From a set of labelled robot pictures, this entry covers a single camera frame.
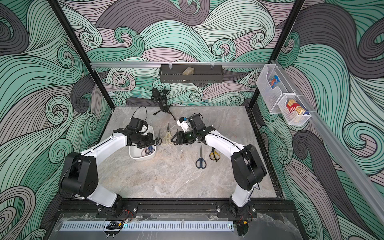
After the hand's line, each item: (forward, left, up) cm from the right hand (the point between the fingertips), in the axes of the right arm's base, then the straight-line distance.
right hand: (175, 139), depth 84 cm
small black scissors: (+2, +11, -4) cm, 12 cm away
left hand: (+2, +13, -4) cm, 14 cm away
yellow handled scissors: (-3, -24, -14) cm, 28 cm away
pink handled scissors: (-1, +22, -14) cm, 26 cm away
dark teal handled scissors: (-8, -15, -14) cm, 22 cm away
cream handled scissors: (+9, +7, -13) cm, 18 cm away
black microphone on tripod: (+31, +11, +5) cm, 33 cm away
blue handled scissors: (+1, +18, -13) cm, 22 cm away
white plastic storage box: (-1, +26, -15) cm, 30 cm away
